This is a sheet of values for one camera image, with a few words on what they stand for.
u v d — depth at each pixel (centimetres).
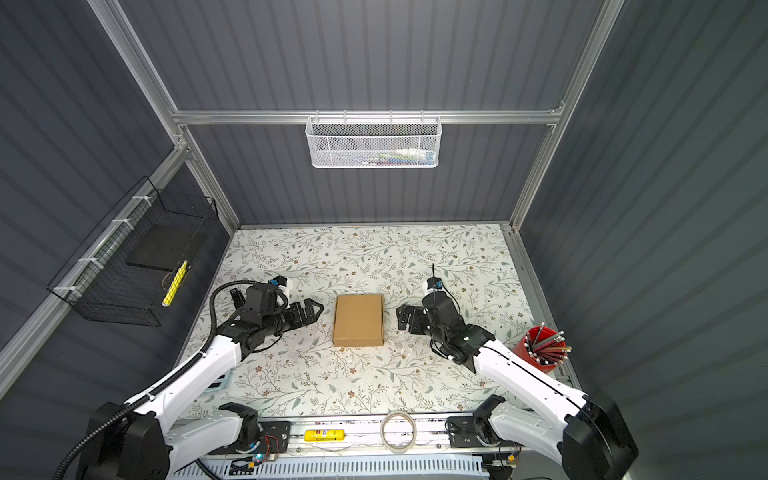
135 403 42
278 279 77
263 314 65
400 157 93
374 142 124
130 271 72
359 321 91
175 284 71
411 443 72
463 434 73
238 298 96
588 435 40
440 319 60
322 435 72
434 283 73
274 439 72
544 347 77
